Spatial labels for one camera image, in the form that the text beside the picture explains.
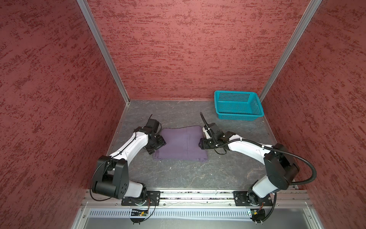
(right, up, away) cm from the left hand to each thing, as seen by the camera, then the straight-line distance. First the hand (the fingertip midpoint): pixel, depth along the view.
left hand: (160, 149), depth 86 cm
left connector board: (-9, -30, -13) cm, 34 cm away
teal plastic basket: (+60, +29, +31) cm, 74 cm away
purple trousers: (+13, +2, +6) cm, 15 cm away
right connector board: (+53, -30, -15) cm, 63 cm away
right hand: (+27, +1, +2) cm, 27 cm away
